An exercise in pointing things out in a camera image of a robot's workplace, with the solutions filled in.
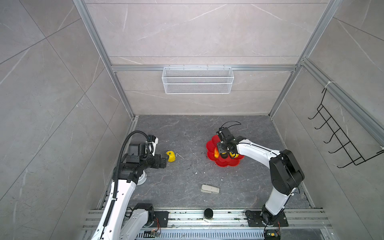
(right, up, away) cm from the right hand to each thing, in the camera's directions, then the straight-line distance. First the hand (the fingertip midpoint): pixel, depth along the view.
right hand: (222, 144), depth 95 cm
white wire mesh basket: (-18, +43, +6) cm, 47 cm away
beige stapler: (-10, -23, -15) cm, 29 cm away
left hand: (-36, -2, -20) cm, 42 cm away
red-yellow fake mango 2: (+1, -7, -2) cm, 8 cm away
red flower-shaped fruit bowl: (-7, -2, +3) cm, 8 cm away
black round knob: (-12, -29, -28) cm, 42 cm away
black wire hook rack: (+50, 0, -32) cm, 59 cm away
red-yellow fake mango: (-4, -6, -1) cm, 7 cm away
